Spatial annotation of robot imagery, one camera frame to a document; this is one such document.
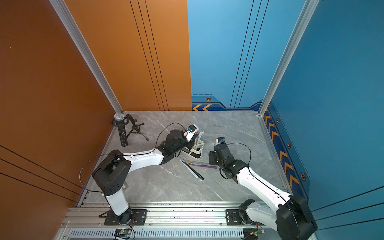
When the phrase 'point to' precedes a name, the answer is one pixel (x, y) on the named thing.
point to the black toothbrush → (199, 176)
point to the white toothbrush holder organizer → (194, 153)
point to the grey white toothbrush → (189, 170)
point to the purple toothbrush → (191, 163)
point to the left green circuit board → (123, 233)
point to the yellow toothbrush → (193, 148)
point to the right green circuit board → (257, 232)
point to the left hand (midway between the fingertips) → (197, 131)
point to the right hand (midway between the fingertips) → (212, 154)
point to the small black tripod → (135, 128)
